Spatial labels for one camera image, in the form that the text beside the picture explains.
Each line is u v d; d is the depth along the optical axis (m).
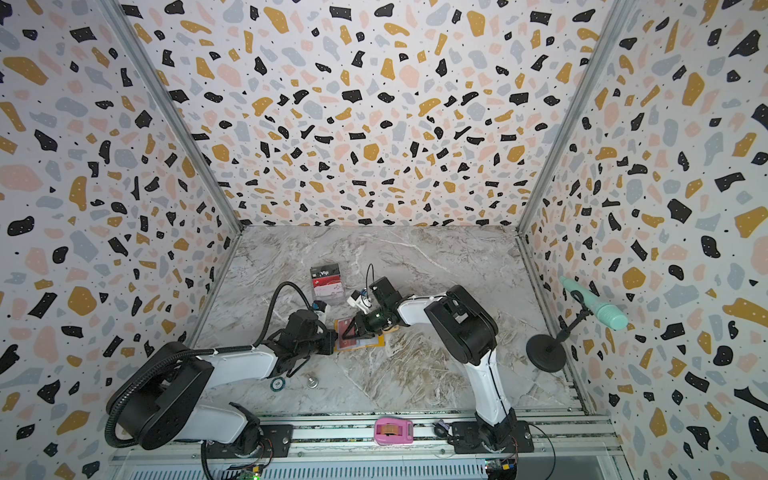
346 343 0.89
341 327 0.92
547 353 0.88
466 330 0.55
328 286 1.00
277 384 0.83
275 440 0.73
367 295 0.90
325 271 1.00
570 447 0.75
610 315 0.60
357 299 0.90
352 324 0.87
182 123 0.90
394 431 0.73
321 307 0.83
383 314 0.84
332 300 1.00
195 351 0.49
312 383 0.80
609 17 0.73
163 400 0.42
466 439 0.74
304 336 0.73
